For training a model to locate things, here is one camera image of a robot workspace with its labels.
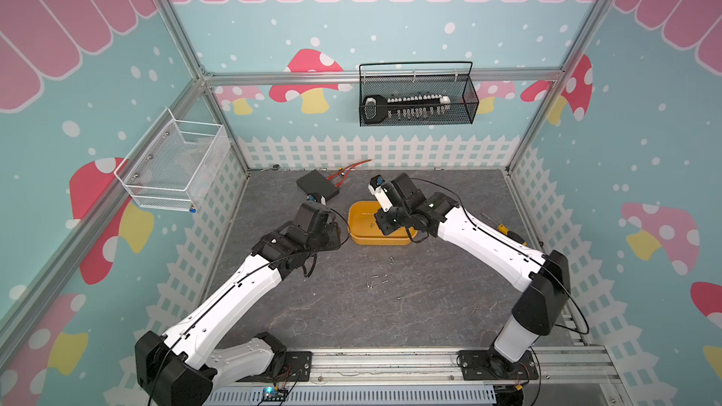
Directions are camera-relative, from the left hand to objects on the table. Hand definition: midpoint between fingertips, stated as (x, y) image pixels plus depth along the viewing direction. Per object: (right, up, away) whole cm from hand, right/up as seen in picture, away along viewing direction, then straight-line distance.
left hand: (333, 235), depth 77 cm
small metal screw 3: (+12, -15, +14) cm, 24 cm away
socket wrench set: (+13, +39, +12) cm, 43 cm away
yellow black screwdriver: (+59, -2, +22) cm, 63 cm away
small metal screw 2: (+16, -16, +12) cm, 26 cm away
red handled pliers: (0, +22, +42) cm, 47 cm away
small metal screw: (+18, -10, +17) cm, 27 cm away
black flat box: (-13, +17, +39) cm, 44 cm away
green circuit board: (-15, -41, -5) cm, 44 cm away
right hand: (+13, +5, +3) cm, 15 cm away
